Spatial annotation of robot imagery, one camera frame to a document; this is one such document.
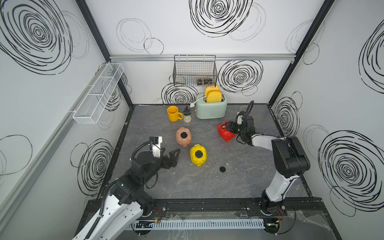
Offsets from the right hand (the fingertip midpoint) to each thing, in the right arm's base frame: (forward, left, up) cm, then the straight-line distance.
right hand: (229, 124), depth 98 cm
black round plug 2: (-27, +6, -8) cm, 29 cm away
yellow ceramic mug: (+8, +38, +1) cm, 39 cm away
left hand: (-28, +32, +15) cm, 45 cm away
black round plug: (-22, +20, 0) cm, 30 cm away
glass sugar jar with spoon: (+10, +29, -4) cm, 31 cm away
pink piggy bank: (-13, +29, -2) cm, 32 cm away
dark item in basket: (+14, +15, +24) cm, 32 cm away
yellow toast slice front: (+14, +10, +11) cm, 21 cm away
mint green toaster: (+12, +12, +1) cm, 17 cm away
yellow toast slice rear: (+20, +12, +14) cm, 27 cm away
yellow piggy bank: (-26, +22, 0) cm, 34 cm away
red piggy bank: (-7, +2, -2) cm, 8 cm away
